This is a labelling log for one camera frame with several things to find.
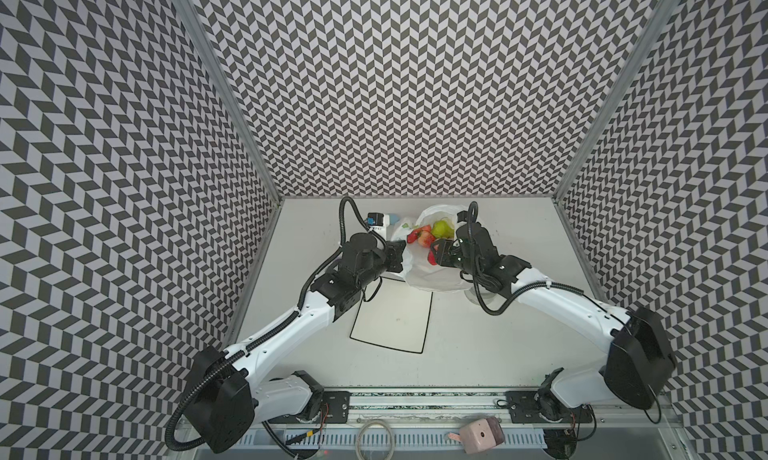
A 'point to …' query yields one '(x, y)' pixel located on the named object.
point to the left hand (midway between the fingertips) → (406, 244)
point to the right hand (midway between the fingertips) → (435, 254)
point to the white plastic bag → (418, 272)
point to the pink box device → (480, 435)
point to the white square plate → (397, 317)
